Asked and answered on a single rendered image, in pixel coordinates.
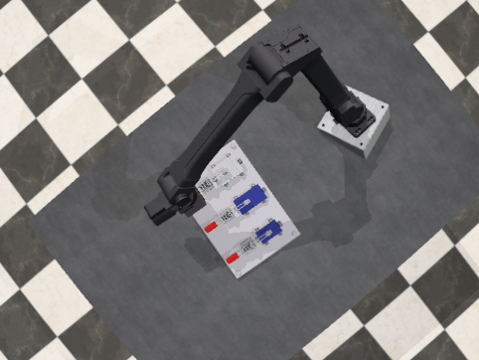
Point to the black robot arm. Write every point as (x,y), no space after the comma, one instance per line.
(266,72)

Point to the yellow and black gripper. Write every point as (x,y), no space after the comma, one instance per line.
(198,204)

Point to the blue rectangular block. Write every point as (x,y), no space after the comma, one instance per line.
(273,226)
(255,195)

